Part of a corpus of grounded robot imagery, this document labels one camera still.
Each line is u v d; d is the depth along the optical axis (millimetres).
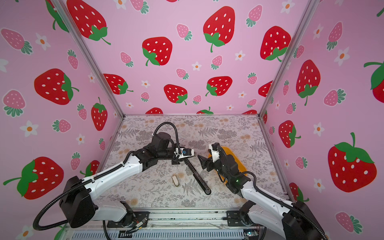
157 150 596
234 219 726
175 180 845
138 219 732
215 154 687
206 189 826
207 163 690
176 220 755
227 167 573
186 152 625
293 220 409
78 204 402
